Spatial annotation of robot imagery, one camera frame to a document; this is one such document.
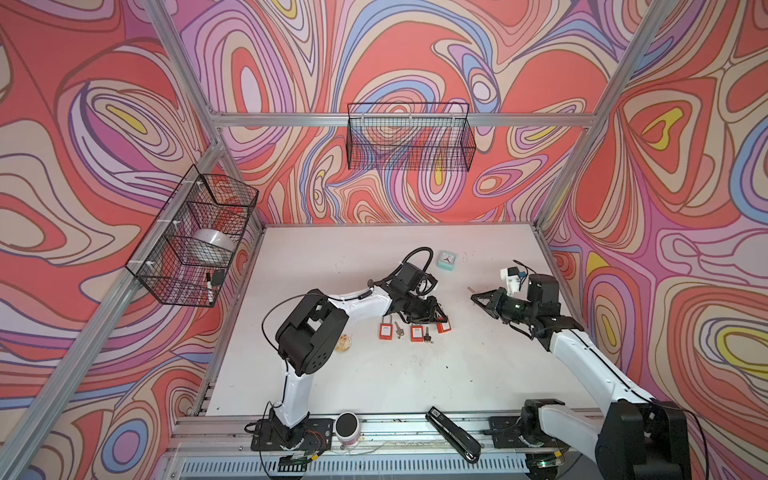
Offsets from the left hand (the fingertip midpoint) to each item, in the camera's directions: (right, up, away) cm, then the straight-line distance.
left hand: (448, 319), depth 85 cm
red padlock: (-2, -2, -1) cm, 3 cm away
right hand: (+6, +5, -3) cm, 9 cm away
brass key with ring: (-14, -5, +6) cm, 16 cm away
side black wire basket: (-69, +17, -18) cm, 74 cm away
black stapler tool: (0, -25, -16) cm, 30 cm away
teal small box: (+4, +17, +22) cm, 28 cm away
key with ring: (-5, -7, +5) cm, 10 cm away
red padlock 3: (-9, -5, +4) cm, 11 cm away
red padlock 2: (-18, -4, +6) cm, 19 cm away
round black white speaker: (-27, -23, -15) cm, 39 cm away
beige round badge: (-31, -8, +3) cm, 32 cm away
